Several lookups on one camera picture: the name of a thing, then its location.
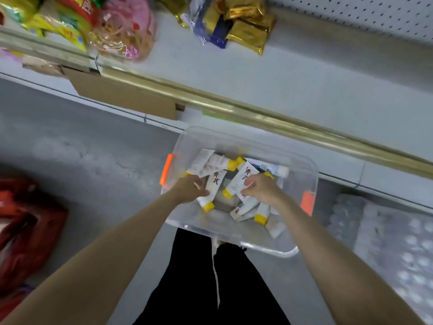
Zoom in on person's left hand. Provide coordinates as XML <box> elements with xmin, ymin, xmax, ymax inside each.
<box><xmin>168</xmin><ymin>175</ymin><xmax>210</xmax><ymax>204</ymax></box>

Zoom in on person's right hand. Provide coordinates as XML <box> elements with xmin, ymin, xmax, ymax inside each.
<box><xmin>240</xmin><ymin>172</ymin><xmax>287</xmax><ymax>207</ymax></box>

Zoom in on clear plastic storage bin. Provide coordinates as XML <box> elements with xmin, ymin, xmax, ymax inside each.
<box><xmin>159</xmin><ymin>126</ymin><xmax>319</xmax><ymax>258</ymax></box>

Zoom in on pile of cream tubes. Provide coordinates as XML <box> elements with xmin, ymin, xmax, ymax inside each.
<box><xmin>184</xmin><ymin>149</ymin><xmax>291</xmax><ymax>239</ymax></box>

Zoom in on person's left forearm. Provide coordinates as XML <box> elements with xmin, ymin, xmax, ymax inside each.
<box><xmin>0</xmin><ymin>192</ymin><xmax>180</xmax><ymax>325</ymax></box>

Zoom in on person's right forearm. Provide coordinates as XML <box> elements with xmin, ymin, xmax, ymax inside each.
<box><xmin>277</xmin><ymin>196</ymin><xmax>427</xmax><ymax>325</ymax></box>

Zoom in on person's black trousers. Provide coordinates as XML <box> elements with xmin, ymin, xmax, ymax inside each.
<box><xmin>134</xmin><ymin>228</ymin><xmax>291</xmax><ymax>325</ymax></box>

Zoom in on brown cardboard sheet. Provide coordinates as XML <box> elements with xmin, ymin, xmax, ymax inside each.
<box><xmin>62</xmin><ymin>67</ymin><xmax>185</xmax><ymax>121</ymax></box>

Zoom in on shrink-wrapped water bottle pack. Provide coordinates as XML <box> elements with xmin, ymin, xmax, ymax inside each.
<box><xmin>326</xmin><ymin>194</ymin><xmax>433</xmax><ymax>325</ymax></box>

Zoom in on blue snack packet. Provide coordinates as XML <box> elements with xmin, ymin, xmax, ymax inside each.
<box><xmin>209</xmin><ymin>15</ymin><xmax>234</xmax><ymax>50</ymax></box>

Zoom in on dark red carton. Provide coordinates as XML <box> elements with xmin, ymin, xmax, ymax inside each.
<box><xmin>0</xmin><ymin>177</ymin><xmax>68</xmax><ymax>297</ymax></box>

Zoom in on pink snack bag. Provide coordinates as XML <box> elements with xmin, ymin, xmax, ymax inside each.
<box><xmin>89</xmin><ymin>0</ymin><xmax>156</xmax><ymax>61</ymax></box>

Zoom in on pale wrapped snack pack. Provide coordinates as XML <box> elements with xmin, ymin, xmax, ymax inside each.
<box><xmin>22</xmin><ymin>56</ymin><xmax>67</xmax><ymax>78</ymax></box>

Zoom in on red yellow snack packet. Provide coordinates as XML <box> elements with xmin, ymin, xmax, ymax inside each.
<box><xmin>51</xmin><ymin>0</ymin><xmax>101</xmax><ymax>26</ymax></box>

